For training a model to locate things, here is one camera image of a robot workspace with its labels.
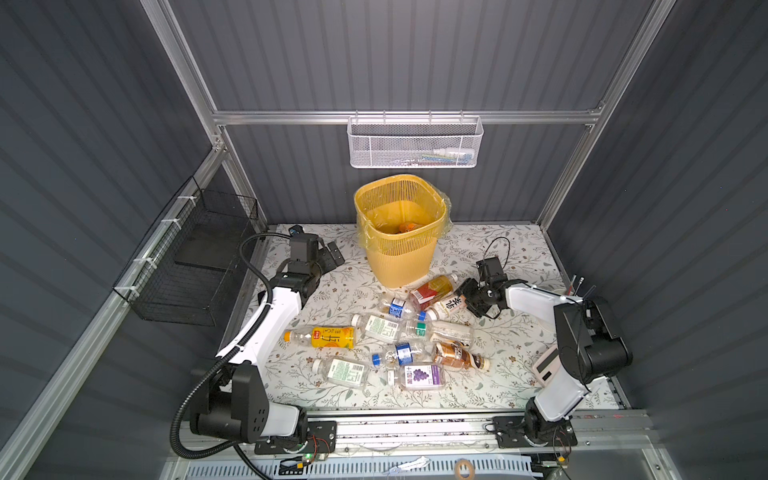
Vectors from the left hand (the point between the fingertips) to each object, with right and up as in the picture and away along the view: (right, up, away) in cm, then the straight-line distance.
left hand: (324, 253), depth 85 cm
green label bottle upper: (+15, -23, +4) cm, 27 cm away
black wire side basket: (-33, -4, -12) cm, 36 cm away
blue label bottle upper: (+22, -17, +6) cm, 29 cm away
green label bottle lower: (+6, -32, -5) cm, 33 cm away
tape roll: (+35, -50, -16) cm, 63 cm away
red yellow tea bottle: (+29, -13, +8) cm, 33 cm away
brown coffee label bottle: (+38, -28, -3) cm, 47 cm away
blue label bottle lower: (+22, -28, -3) cm, 36 cm away
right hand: (+42, -14, +11) cm, 46 cm away
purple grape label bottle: (+26, -33, -6) cm, 43 cm away
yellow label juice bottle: (0, -24, -1) cm, 24 cm away
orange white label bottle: (+38, -17, +7) cm, 42 cm away
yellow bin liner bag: (+23, +14, +20) cm, 33 cm away
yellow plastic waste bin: (+23, -6, +9) cm, 25 cm away
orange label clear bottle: (+25, +9, +19) cm, 33 cm away
